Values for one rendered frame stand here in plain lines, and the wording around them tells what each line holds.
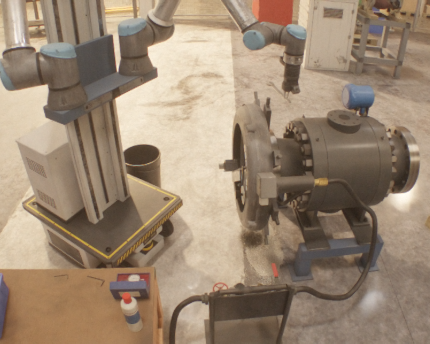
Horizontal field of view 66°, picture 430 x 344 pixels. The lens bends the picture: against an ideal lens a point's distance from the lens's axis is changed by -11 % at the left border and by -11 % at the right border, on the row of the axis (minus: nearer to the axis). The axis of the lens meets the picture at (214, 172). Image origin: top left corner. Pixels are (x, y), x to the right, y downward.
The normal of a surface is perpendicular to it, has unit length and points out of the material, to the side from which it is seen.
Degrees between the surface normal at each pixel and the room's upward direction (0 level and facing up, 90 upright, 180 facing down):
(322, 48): 90
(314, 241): 0
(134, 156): 87
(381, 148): 41
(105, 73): 90
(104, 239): 0
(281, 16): 90
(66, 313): 0
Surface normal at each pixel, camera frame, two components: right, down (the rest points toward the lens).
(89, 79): 0.84, 0.31
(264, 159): 0.05, -0.07
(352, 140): 0.04, -0.44
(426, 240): 0.00, -0.82
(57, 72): 0.31, 0.58
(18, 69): 0.31, 0.15
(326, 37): -0.02, 0.58
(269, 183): 0.08, 0.22
